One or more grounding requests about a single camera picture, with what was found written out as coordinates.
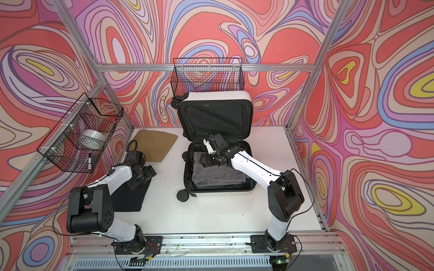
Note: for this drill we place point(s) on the grey fluffy towel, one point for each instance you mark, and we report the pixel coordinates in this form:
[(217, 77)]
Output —
[(215, 175)]

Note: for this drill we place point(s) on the black marker pen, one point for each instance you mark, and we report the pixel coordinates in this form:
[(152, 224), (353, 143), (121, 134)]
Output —
[(90, 162)]

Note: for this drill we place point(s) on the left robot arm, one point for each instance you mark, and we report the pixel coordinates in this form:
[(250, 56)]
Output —
[(92, 209)]

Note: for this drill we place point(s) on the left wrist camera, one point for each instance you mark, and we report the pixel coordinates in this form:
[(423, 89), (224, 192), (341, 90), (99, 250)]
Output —
[(135, 156)]

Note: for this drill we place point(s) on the detached black suitcase wheel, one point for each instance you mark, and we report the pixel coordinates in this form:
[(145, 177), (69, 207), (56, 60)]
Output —
[(183, 195)]

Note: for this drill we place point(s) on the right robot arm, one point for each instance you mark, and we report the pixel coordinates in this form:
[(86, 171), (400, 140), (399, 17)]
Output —
[(284, 195)]

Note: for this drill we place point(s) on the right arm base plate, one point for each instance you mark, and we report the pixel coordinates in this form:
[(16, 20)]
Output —
[(266, 244)]

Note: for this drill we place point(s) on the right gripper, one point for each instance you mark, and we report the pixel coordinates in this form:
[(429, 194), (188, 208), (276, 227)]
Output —
[(207, 160)]

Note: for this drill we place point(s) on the black and white suitcase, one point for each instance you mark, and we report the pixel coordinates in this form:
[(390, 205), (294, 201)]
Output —
[(225, 116)]

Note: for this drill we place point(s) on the aluminium front rail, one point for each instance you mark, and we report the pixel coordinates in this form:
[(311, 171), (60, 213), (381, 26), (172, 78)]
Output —
[(214, 244)]

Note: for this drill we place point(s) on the left wall wire basket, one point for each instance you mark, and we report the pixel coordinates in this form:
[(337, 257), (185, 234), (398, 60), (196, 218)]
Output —
[(90, 124)]

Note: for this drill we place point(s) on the khaki folded garment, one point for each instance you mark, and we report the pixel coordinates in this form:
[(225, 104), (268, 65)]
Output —
[(155, 145)]

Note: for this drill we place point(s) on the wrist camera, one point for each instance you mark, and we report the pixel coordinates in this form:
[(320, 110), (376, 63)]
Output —
[(135, 156), (210, 145)]

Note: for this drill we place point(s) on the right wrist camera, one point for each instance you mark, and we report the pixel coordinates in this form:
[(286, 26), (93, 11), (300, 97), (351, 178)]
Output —
[(210, 145)]

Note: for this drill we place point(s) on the back wall wire basket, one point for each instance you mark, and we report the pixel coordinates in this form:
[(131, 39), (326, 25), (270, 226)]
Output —
[(201, 74)]

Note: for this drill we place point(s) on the green circuit board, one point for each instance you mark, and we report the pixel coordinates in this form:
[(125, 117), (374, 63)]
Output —
[(137, 261)]

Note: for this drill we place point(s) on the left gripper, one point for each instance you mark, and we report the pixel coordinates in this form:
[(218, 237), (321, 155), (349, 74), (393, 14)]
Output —
[(148, 174)]

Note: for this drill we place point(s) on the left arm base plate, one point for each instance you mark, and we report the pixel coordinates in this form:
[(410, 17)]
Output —
[(150, 245)]

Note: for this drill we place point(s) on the wall wire basket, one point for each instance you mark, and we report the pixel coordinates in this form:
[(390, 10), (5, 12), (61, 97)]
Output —
[(201, 74), (90, 124)]

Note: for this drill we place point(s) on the black garment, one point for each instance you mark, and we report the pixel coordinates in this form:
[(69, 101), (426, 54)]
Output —
[(127, 193)]

